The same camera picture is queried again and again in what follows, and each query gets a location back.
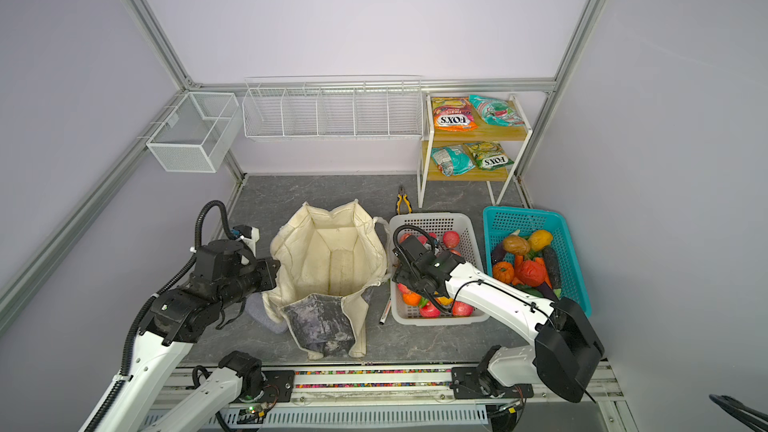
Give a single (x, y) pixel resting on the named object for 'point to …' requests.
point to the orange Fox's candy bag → (453, 114)
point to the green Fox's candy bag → (488, 155)
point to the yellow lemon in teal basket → (540, 239)
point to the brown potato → (516, 244)
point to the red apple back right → (451, 239)
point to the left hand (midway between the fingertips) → (279, 268)
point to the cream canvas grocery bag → (339, 250)
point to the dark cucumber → (552, 267)
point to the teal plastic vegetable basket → (500, 221)
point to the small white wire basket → (198, 134)
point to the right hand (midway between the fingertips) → (405, 280)
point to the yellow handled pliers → (403, 195)
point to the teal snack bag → (452, 160)
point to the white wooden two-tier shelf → (511, 139)
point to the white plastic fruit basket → (438, 222)
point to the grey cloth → (255, 306)
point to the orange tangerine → (411, 298)
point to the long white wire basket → (333, 107)
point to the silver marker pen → (387, 309)
